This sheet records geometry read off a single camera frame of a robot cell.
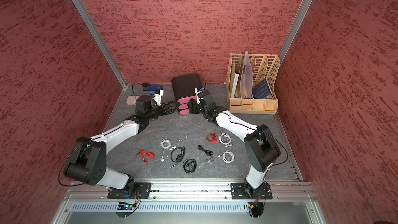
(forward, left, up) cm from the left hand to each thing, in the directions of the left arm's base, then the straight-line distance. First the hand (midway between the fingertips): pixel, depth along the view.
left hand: (175, 107), depth 86 cm
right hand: (+2, -10, -1) cm, 10 cm away
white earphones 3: (-22, -31, -17) cm, 41 cm away
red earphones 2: (-11, -23, -16) cm, 30 cm away
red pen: (+37, -32, -16) cm, 51 cm away
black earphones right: (-20, -19, -16) cm, 32 cm away
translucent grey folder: (+28, -47, -4) cm, 55 cm away
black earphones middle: (-22, -3, -17) cm, 28 cm away
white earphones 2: (-15, -31, -16) cm, 38 cm away
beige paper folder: (+26, -37, +11) cm, 46 cm away
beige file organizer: (+34, -58, +3) cm, 68 cm away
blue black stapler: (+31, +26, -16) cm, 44 cm away
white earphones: (-17, +4, -16) cm, 24 cm away
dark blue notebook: (+19, -56, -6) cm, 60 cm away
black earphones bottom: (-27, -9, -16) cm, 33 cm away
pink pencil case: (+18, +37, -17) cm, 44 cm away
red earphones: (-21, +18, -16) cm, 32 cm away
